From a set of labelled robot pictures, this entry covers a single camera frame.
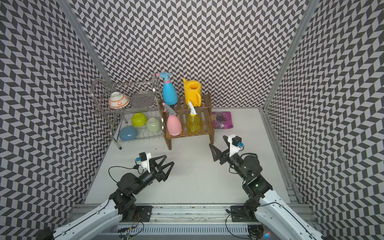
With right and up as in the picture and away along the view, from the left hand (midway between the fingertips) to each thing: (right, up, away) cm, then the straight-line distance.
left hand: (170, 161), depth 72 cm
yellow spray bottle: (+11, +17, +10) cm, 23 cm away
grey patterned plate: (-17, +32, +11) cm, 38 cm away
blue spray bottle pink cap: (-2, +34, +9) cm, 35 cm away
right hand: (+23, +9, -3) cm, 25 cm away
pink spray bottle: (+1, +17, +8) cm, 19 cm away
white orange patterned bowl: (-29, +31, +7) cm, 43 cm away
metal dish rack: (-21, +28, +11) cm, 36 cm away
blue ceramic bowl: (-30, +12, +20) cm, 38 cm away
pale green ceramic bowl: (-16, +17, +24) cm, 34 cm away
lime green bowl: (-26, +21, +27) cm, 43 cm away
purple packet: (+31, +20, +33) cm, 49 cm away
